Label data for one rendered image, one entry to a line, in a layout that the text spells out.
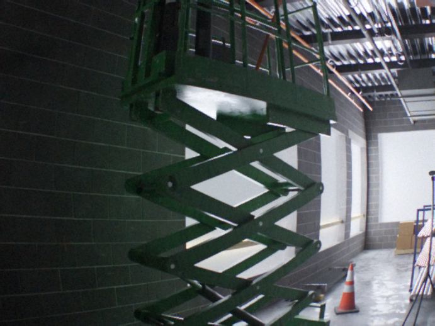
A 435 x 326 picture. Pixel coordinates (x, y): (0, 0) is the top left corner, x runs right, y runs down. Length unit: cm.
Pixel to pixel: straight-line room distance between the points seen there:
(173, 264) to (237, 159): 77
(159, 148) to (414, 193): 893
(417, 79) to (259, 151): 517
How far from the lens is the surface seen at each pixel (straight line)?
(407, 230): 1015
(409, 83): 735
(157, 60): 237
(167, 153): 386
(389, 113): 1171
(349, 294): 517
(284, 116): 283
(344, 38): 693
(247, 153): 258
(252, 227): 260
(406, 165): 1161
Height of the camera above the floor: 158
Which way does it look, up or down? 6 degrees up
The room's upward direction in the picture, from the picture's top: straight up
